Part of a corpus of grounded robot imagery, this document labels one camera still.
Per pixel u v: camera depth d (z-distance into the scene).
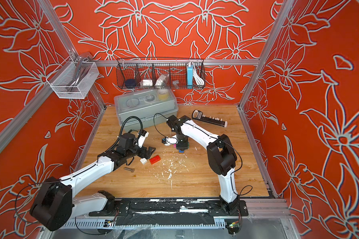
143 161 0.88
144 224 0.70
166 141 0.79
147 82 0.87
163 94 1.03
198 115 1.11
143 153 0.75
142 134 0.74
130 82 0.97
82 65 0.86
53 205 0.40
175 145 0.81
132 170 0.85
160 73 0.99
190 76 0.88
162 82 0.90
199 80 0.90
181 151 0.91
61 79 0.81
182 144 0.79
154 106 0.93
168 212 0.73
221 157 0.51
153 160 0.88
